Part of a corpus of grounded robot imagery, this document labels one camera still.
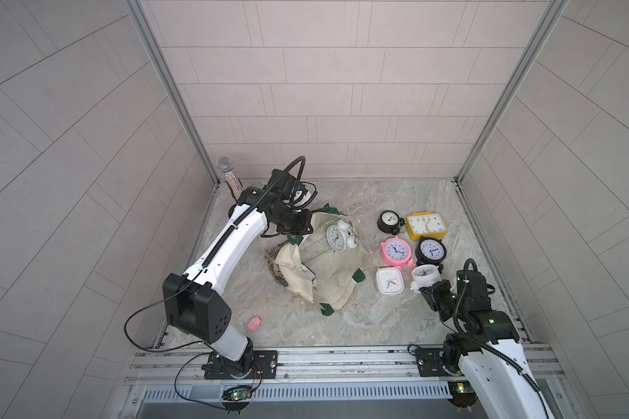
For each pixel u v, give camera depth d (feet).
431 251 2.99
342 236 2.84
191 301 1.32
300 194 2.19
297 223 2.19
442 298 2.23
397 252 2.99
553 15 2.34
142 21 2.38
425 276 2.64
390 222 3.25
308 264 2.99
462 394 2.23
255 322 2.53
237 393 2.12
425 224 3.25
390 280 2.78
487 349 1.65
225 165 2.70
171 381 2.24
